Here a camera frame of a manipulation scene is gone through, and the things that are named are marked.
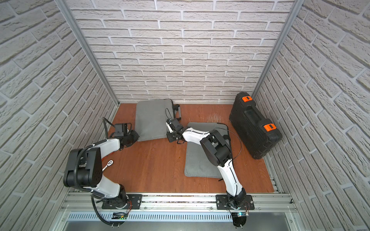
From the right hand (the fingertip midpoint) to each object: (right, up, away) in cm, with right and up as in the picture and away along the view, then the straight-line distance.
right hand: (171, 135), depth 99 cm
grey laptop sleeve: (+17, -16, -14) cm, 27 cm away
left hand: (-21, +2, -4) cm, 21 cm away
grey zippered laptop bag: (-16, +13, +7) cm, 22 cm away
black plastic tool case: (+51, +3, -20) cm, 55 cm away
